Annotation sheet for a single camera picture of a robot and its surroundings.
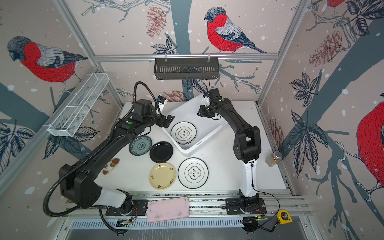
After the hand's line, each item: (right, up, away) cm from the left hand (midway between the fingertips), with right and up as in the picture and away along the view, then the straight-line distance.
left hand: (166, 112), depth 78 cm
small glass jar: (+59, -27, +4) cm, 65 cm away
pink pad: (+2, -48, -7) cm, 48 cm away
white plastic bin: (+10, +1, +25) cm, 27 cm away
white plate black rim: (+14, -35, +7) cm, 39 cm away
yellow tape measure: (+58, -50, -10) cm, 77 cm away
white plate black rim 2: (+7, -14, +22) cm, 27 cm away
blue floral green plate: (-21, -22, +19) cm, 36 cm away
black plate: (-6, -25, +15) cm, 30 cm away
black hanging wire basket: (+9, +32, +28) cm, 44 cm away
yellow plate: (-4, -37, +7) cm, 38 cm away
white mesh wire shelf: (-47, -3, -6) cm, 47 cm away
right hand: (+18, -1, +16) cm, 24 cm away
